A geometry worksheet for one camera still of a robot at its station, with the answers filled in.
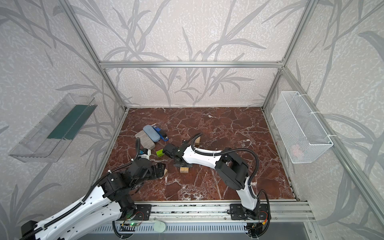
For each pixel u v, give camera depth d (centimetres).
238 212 72
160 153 93
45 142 64
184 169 85
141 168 55
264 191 72
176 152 63
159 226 68
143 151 68
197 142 99
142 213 73
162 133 102
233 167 51
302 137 62
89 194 48
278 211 76
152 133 102
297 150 72
